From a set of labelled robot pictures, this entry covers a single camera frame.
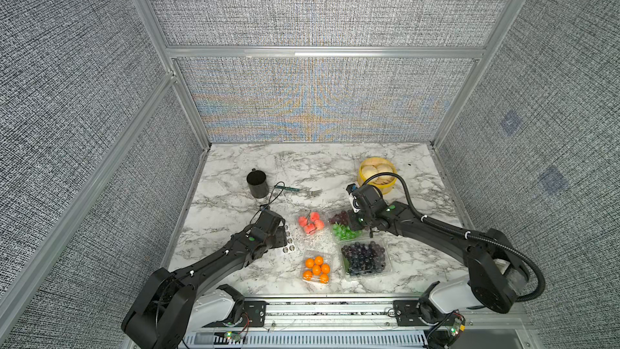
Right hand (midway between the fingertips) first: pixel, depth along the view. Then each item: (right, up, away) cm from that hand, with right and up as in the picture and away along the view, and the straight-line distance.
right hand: (349, 211), depth 87 cm
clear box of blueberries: (+4, -14, -8) cm, 17 cm away
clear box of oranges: (-12, -18, -7) cm, 22 cm away
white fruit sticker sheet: (-21, -13, +1) cm, 25 cm away
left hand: (-24, -8, +1) cm, 25 cm away
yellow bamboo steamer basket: (+17, +9, +14) cm, 24 cm away
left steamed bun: (+10, +14, +13) cm, 22 cm away
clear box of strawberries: (-13, -5, +4) cm, 15 cm away
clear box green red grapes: (-4, -5, 0) cm, 6 cm away
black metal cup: (-35, +9, +10) cm, 37 cm away
